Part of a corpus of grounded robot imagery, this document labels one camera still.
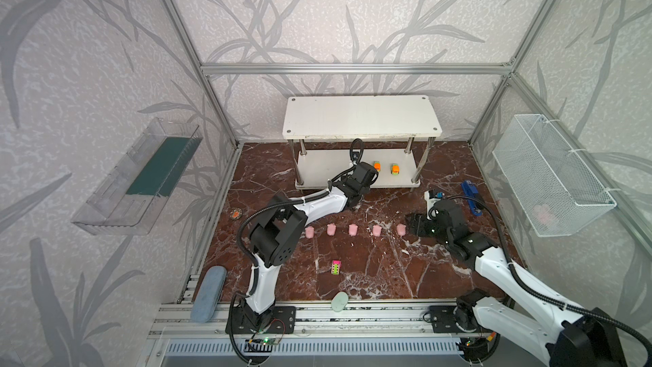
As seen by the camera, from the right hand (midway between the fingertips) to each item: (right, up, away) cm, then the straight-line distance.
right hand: (413, 209), depth 85 cm
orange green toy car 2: (-10, +15, +17) cm, 25 cm away
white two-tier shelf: (-7, +25, -8) cm, 27 cm away
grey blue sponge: (-64, -24, -9) cm, 69 cm away
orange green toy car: (-3, +13, +14) cm, 20 cm away
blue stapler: (+27, +5, +15) cm, 31 cm away
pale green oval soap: (-25, -26, -9) cm, 37 cm away
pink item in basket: (+35, 0, -11) cm, 37 cm away
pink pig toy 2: (-28, -8, +6) cm, 30 cm away
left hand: (-17, +14, +11) cm, 24 cm away
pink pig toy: (-36, -9, +6) cm, 38 cm away
